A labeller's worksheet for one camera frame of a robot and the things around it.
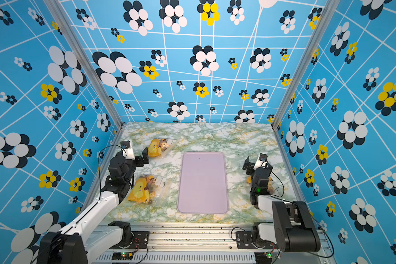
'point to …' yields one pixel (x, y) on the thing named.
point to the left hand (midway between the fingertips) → (139, 146)
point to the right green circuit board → (264, 257)
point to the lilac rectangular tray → (202, 183)
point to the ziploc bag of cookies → (157, 147)
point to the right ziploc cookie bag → (275, 186)
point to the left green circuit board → (122, 256)
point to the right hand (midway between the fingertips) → (260, 158)
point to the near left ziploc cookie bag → (149, 189)
